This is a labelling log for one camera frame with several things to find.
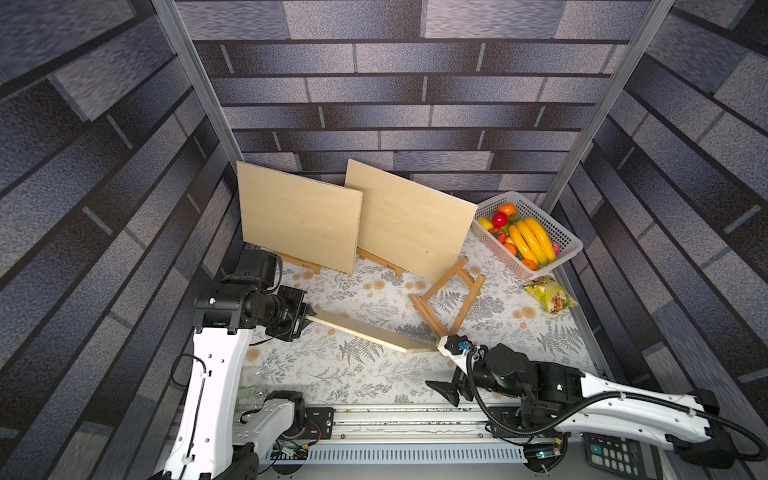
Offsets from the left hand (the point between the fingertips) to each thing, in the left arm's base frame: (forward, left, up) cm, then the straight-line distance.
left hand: (320, 305), depth 65 cm
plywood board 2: (+32, -21, -8) cm, 39 cm away
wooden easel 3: (+10, -38, -6) cm, 40 cm away
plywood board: (+37, +14, -9) cm, 40 cm away
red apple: (+45, -56, -17) cm, 73 cm away
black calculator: (-25, -70, -25) cm, 79 cm away
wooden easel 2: (+33, -6, -24) cm, 41 cm away
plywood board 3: (+5, -14, -28) cm, 32 cm away
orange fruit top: (+51, -60, -17) cm, 81 cm away
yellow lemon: (+46, -51, -20) cm, 72 cm away
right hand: (-8, -26, -12) cm, 30 cm away
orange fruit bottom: (+28, -64, -22) cm, 73 cm away
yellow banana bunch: (+37, -66, -19) cm, 77 cm away
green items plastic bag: (-13, +21, -28) cm, 37 cm away
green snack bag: (+16, -68, -23) cm, 73 cm away
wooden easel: (+27, +11, -24) cm, 37 cm away
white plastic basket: (+36, -78, -20) cm, 89 cm away
